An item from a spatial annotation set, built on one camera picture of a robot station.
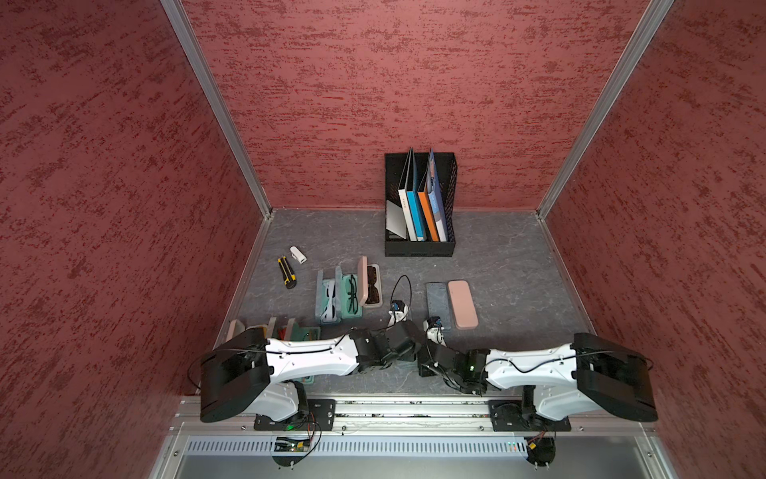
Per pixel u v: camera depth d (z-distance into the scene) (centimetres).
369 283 98
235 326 82
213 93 85
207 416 41
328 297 94
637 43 76
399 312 74
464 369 61
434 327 75
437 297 94
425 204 89
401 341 61
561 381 46
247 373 41
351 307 92
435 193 86
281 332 85
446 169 109
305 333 87
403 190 85
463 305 92
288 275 100
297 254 103
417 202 89
